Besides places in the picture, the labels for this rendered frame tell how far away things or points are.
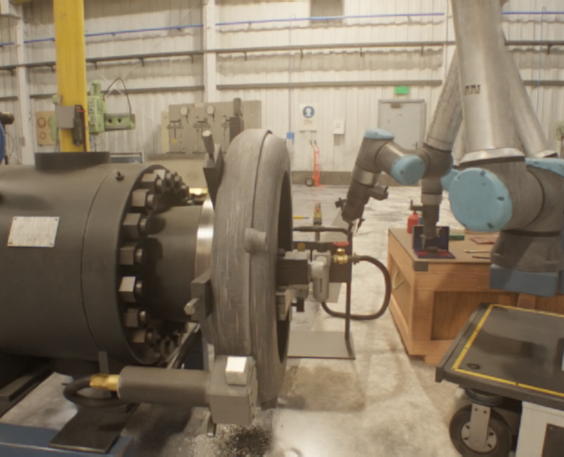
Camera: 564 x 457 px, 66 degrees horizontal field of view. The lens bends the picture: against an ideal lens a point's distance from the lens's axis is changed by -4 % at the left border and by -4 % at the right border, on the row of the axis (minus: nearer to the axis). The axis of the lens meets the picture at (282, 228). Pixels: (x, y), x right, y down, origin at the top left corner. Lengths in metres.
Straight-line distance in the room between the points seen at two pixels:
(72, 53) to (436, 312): 4.00
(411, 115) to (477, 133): 10.77
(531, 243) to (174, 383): 0.91
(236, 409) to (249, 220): 0.38
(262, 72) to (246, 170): 11.43
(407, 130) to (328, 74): 2.46
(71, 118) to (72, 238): 3.59
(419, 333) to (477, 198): 1.08
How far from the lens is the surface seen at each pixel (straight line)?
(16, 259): 1.23
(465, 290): 2.04
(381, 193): 1.42
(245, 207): 0.94
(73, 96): 4.80
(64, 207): 1.20
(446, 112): 1.38
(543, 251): 1.26
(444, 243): 2.16
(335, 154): 11.95
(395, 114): 11.87
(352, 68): 12.09
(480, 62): 1.15
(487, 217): 1.08
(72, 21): 4.93
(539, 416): 1.37
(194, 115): 8.34
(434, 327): 2.08
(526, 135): 1.91
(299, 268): 1.08
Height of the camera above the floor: 0.93
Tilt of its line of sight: 10 degrees down
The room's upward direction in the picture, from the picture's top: straight up
